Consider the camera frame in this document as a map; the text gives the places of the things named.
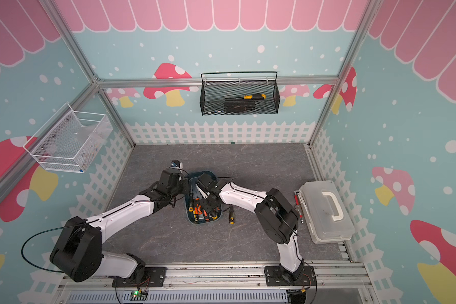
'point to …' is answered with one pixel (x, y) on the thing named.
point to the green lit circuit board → (138, 296)
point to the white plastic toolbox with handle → (325, 213)
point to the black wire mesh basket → (213, 93)
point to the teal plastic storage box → (193, 196)
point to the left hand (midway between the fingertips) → (187, 183)
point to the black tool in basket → (239, 106)
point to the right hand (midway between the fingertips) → (209, 204)
